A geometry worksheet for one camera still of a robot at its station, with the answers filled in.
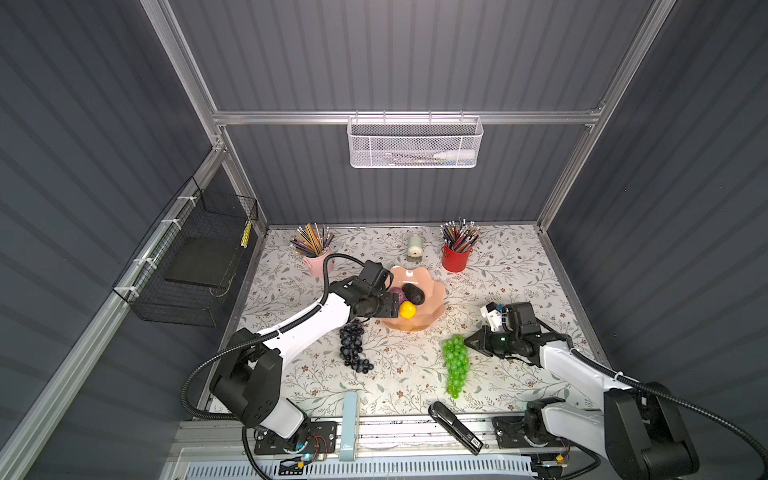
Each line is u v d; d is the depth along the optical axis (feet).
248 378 1.41
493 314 2.71
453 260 3.45
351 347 2.77
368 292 2.15
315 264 3.30
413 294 3.07
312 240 3.33
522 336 2.26
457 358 2.66
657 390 1.39
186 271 2.35
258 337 1.50
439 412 2.38
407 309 3.01
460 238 3.11
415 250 3.43
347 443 2.28
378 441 2.43
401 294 3.09
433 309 3.07
